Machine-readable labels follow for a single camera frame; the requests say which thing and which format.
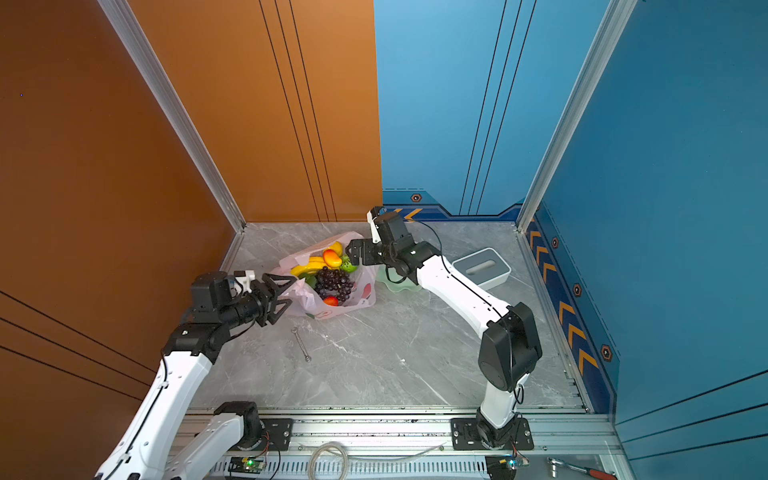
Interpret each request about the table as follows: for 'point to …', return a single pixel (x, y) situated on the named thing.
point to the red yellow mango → (331, 300)
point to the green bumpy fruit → (346, 264)
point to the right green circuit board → (504, 467)
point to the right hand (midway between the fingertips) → (359, 248)
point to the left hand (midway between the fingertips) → (295, 285)
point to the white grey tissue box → (485, 268)
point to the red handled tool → (595, 473)
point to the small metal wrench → (307, 357)
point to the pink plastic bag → (313, 250)
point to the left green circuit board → (247, 465)
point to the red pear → (332, 258)
